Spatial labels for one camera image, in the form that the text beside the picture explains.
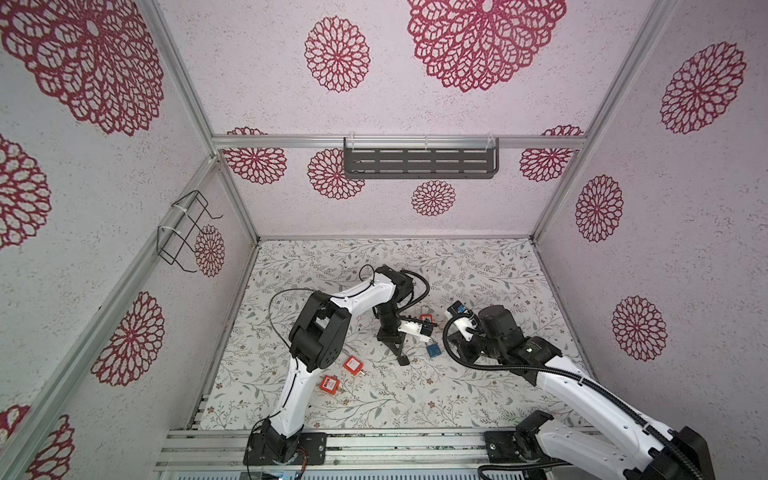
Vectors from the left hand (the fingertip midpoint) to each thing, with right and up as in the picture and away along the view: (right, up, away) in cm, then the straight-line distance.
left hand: (392, 352), depth 87 cm
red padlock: (+13, +8, +10) cm, 18 cm away
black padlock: (+3, -2, -1) cm, 4 cm away
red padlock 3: (-18, -8, -4) cm, 20 cm away
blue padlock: (+13, -1, +4) cm, 13 cm away
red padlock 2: (-11, -4, 0) cm, 12 cm away
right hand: (+16, +7, -7) cm, 18 cm away
